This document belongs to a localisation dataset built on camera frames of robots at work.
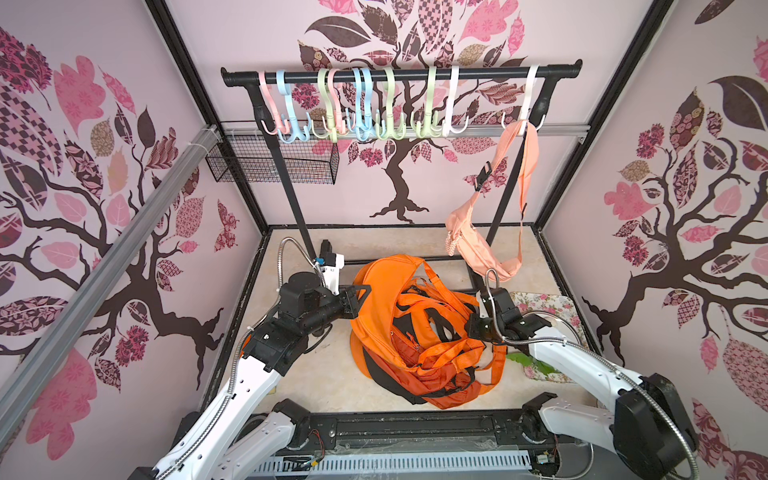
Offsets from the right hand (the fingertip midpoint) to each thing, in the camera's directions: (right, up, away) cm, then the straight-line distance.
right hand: (466, 324), depth 86 cm
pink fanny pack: (-3, +26, -12) cm, 29 cm away
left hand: (-27, +11, -18) cm, 34 cm away
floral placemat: (+34, +1, +9) cm, 35 cm away
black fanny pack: (-24, -13, -9) cm, 29 cm away
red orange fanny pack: (-8, -11, -13) cm, 19 cm away
